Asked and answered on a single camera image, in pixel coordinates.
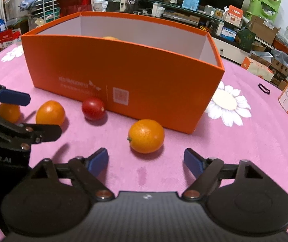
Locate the red gift bag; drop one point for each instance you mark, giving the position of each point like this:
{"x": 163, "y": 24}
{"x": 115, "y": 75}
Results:
{"x": 68, "y": 7}

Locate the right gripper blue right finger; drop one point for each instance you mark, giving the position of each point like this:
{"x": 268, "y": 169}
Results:
{"x": 206, "y": 173}

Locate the red white snack box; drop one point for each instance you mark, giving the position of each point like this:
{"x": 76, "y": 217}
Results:
{"x": 8, "y": 37}

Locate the small kumquat orange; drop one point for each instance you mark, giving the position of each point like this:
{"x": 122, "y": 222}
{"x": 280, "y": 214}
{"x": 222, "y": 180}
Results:
{"x": 51, "y": 113}
{"x": 146, "y": 136}
{"x": 10, "y": 112}

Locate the orange white medicine box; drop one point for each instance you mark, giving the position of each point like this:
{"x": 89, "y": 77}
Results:
{"x": 233, "y": 15}

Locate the orange cardboard box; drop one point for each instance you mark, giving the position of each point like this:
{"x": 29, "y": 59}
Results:
{"x": 159, "y": 69}

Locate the red cherry tomato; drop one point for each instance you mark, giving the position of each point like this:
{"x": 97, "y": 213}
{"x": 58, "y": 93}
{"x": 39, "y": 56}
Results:
{"x": 93, "y": 108}

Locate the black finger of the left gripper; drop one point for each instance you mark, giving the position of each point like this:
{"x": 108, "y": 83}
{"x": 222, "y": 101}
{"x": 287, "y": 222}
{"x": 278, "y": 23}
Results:
{"x": 39, "y": 133}

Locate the brown cardboard box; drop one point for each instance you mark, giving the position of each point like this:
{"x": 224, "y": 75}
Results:
{"x": 263, "y": 29}

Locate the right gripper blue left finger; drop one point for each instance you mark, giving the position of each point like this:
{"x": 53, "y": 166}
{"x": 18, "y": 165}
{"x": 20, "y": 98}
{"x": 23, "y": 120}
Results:
{"x": 85, "y": 172}

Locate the white wire basket cart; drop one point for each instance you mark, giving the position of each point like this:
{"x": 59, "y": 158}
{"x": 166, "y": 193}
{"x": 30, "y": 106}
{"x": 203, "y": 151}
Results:
{"x": 42, "y": 12}

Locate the large orange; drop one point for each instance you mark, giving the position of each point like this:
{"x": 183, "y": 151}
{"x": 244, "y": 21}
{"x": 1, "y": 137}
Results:
{"x": 110, "y": 38}

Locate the white TV console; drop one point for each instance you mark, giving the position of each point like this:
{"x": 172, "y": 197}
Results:
{"x": 230, "y": 52}

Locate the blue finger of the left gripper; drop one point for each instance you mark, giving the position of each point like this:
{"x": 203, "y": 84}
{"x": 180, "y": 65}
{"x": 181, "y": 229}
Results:
{"x": 14, "y": 97}

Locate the pink floral tablecloth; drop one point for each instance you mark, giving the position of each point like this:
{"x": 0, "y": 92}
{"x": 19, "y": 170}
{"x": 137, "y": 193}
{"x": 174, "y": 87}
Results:
{"x": 260, "y": 136}

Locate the green plastic rack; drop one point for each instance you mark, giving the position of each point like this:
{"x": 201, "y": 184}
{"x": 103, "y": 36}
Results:
{"x": 266, "y": 9}

